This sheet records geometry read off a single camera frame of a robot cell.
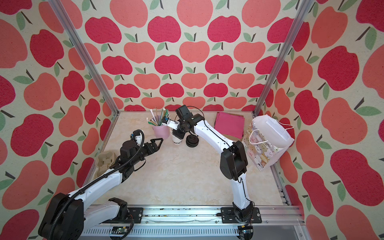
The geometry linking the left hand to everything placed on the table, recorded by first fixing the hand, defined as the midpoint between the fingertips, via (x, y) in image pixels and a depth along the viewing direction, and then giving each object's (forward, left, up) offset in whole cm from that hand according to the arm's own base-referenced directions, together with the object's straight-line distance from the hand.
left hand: (161, 142), depth 82 cm
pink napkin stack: (+27, -47, -17) cm, 57 cm away
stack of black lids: (+10, -17, -14) cm, 25 cm away
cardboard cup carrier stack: (-4, +36, -13) cm, 39 cm away
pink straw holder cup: (+15, +3, -10) cm, 18 cm away
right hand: (+10, -9, 0) cm, 13 cm away
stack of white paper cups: (+8, -7, -10) cm, 15 cm away
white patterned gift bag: (-5, -54, +8) cm, 55 cm away
